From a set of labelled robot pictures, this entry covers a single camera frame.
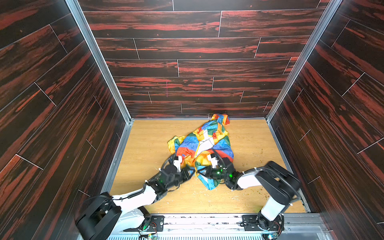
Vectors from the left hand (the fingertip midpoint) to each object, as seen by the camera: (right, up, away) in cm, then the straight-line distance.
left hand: (197, 170), depth 79 cm
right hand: (+2, -1, +8) cm, 8 cm away
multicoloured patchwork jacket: (-1, +10, +17) cm, 20 cm away
